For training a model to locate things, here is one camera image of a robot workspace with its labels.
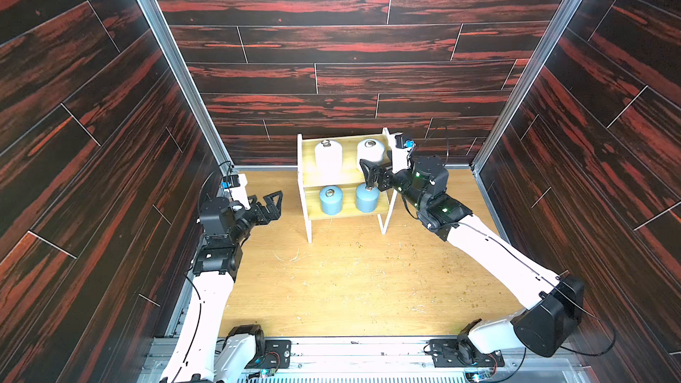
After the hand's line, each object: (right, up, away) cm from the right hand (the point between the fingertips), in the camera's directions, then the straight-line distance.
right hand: (382, 154), depth 72 cm
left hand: (-31, -11, +2) cm, 33 cm away
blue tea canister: (-14, -12, +8) cm, 21 cm away
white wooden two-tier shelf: (-14, -8, +1) cm, 16 cm away
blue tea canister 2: (-3, -13, +10) cm, 16 cm away
